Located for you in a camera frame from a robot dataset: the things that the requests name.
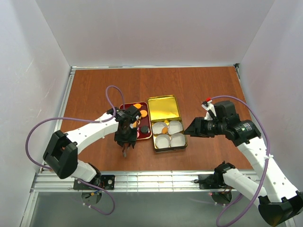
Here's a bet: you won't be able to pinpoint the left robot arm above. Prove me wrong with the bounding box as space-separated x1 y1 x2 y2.
43 105 142 186

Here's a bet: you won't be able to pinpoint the white paper cup back-right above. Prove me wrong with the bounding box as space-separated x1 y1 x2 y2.
168 121 183 135

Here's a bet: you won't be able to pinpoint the black sandwich cookie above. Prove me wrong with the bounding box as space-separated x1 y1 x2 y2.
140 126 149 134

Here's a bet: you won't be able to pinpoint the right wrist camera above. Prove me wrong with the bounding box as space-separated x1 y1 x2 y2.
202 97 216 121

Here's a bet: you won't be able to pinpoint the aluminium table frame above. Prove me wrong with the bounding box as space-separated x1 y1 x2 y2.
18 64 296 227

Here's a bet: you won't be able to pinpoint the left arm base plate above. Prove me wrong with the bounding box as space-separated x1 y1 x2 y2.
73 175 116 190

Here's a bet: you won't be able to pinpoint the metal tongs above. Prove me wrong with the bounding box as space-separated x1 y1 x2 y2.
122 123 138 157

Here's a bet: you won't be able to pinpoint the fish shaped cookie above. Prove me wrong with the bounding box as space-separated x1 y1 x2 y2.
134 103 142 109

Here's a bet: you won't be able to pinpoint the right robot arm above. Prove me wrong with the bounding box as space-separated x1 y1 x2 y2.
184 98 303 227

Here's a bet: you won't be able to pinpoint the dark red tray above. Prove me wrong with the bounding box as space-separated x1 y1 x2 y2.
125 102 152 140

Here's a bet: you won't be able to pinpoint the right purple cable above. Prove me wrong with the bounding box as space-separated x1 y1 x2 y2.
215 95 272 227

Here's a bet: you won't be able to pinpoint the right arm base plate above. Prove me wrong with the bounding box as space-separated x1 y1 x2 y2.
194 173 242 191

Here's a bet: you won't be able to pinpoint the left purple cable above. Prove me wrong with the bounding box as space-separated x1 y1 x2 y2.
25 85 125 216

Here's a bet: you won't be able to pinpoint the purple cable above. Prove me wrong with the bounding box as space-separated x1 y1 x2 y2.
25 85 125 216
215 95 272 227

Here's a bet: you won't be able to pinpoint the white paper cup back-left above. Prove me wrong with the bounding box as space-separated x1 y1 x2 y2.
152 122 168 135

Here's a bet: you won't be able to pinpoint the white paper cup front-right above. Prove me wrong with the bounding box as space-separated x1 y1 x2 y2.
170 133 186 147

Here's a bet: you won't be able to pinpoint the round waffle cookie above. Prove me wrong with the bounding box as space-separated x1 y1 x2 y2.
161 127 168 134

